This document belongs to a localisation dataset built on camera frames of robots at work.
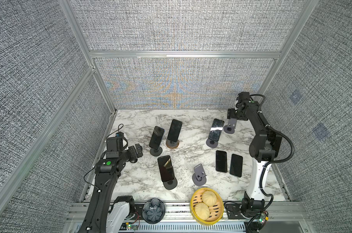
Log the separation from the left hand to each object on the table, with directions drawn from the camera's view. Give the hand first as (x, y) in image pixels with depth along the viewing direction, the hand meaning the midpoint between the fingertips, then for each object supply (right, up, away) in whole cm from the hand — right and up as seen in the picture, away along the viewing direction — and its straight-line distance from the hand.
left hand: (136, 148), depth 77 cm
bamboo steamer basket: (+41, -31, -5) cm, 52 cm away
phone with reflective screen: (+47, +9, +15) cm, 50 cm away
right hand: (+62, +21, +21) cm, 69 cm away
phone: (+16, -12, -1) cm, 20 cm away
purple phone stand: (+61, +10, +29) cm, 68 cm away
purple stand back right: (+46, -1, +22) cm, 51 cm away
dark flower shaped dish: (+10, -31, -4) cm, 33 cm away
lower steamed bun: (+33, -28, -8) cm, 44 cm away
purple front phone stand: (+34, -17, +3) cm, 38 cm away
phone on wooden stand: (+20, +9, +15) cm, 27 cm away
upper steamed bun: (+38, -24, -5) cm, 45 cm away
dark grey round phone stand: (+7, -7, +20) cm, 22 cm away
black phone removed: (+50, -11, +15) cm, 53 cm away
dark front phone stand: (+18, -22, +5) cm, 29 cm away
